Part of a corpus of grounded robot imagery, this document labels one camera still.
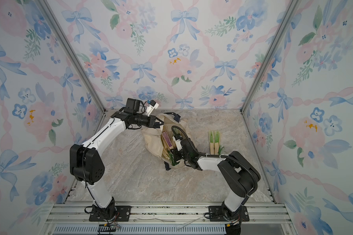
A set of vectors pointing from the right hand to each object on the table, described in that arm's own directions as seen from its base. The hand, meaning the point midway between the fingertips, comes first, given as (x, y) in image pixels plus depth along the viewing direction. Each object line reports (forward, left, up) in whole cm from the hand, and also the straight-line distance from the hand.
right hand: (173, 148), depth 92 cm
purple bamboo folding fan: (+4, +4, +3) cm, 7 cm away
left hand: (+6, +5, +18) cm, 19 cm away
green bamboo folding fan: (+14, -26, -5) cm, 30 cm away
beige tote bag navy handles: (0, +11, +5) cm, 12 cm away
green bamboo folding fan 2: (+4, -29, -5) cm, 30 cm away
